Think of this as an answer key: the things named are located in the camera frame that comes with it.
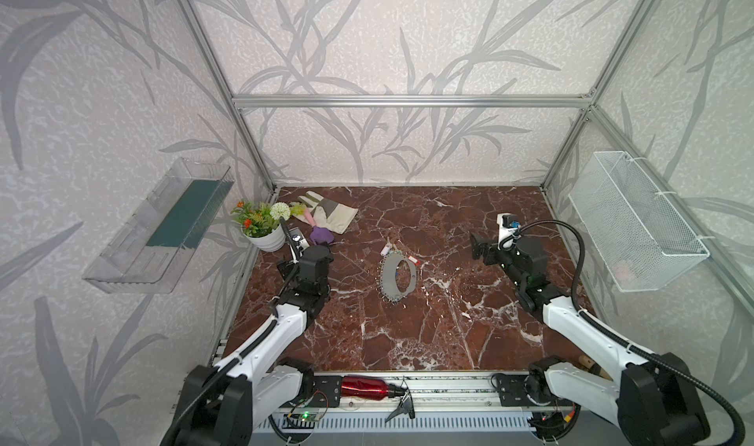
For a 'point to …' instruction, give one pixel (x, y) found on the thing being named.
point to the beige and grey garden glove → (326, 214)
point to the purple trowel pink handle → (319, 235)
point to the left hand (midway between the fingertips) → (307, 237)
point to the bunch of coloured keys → (388, 250)
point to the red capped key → (414, 260)
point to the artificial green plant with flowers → (260, 218)
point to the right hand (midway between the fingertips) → (487, 223)
